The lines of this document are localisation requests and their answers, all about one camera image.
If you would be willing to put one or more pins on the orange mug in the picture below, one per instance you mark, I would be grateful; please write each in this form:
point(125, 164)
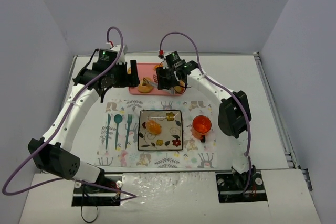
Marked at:
point(201, 126)

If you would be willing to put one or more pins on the floral patterned placemat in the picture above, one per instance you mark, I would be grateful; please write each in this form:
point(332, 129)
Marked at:
point(193, 155)

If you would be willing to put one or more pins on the sugared ring donut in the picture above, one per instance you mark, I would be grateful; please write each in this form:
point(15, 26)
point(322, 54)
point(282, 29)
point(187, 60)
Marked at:
point(145, 86)

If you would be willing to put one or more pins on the teal plastic spoon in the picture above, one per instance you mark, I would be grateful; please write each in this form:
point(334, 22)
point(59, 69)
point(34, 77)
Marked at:
point(117, 119)

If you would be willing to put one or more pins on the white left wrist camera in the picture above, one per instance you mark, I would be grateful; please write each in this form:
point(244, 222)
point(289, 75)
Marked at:
point(113, 51)

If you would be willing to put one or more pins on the round twisted bread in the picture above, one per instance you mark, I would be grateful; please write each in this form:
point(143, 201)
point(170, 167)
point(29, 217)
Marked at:
point(179, 89)

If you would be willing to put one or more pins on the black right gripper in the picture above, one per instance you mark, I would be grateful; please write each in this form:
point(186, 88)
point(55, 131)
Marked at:
point(163, 82)

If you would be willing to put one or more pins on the aluminium table rail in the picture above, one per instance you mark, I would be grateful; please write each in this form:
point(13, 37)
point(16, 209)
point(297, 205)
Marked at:
point(286, 143)

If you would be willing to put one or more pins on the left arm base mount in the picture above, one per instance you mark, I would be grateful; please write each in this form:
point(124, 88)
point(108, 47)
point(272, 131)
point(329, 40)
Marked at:
point(89, 196)

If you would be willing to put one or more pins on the pink tray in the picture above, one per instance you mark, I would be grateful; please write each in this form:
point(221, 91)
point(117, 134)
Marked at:
point(146, 70)

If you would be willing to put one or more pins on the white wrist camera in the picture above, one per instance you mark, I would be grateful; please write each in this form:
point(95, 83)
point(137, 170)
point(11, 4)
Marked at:
point(163, 56)
point(113, 51)

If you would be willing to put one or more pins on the sesame bread roll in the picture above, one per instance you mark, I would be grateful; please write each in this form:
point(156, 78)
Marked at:
point(153, 127)

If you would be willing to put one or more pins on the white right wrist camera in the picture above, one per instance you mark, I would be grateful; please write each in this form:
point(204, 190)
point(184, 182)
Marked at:
point(163, 56)

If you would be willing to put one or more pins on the square floral ceramic plate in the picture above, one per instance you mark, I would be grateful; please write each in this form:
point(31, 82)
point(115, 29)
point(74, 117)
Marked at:
point(171, 136)

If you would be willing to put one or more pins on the teal plastic knife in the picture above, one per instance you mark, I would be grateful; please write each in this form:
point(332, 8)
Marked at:
point(107, 131)

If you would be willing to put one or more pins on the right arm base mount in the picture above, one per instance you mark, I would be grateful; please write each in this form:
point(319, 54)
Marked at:
point(236, 188)

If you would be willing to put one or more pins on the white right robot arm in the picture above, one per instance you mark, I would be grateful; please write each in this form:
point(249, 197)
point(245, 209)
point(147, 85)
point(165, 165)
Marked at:
point(234, 114)

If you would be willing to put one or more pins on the long croissant bread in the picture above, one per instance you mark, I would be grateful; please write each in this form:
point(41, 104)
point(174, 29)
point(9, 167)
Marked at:
point(157, 66)

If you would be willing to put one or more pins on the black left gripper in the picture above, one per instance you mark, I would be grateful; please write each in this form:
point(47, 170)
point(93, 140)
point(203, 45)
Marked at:
point(133, 73)

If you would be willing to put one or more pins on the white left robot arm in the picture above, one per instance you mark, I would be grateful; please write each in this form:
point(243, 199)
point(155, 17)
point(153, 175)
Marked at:
point(52, 152)

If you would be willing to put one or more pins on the teal plastic fork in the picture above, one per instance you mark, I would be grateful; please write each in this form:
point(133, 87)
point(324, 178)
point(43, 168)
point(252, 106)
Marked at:
point(129, 121)

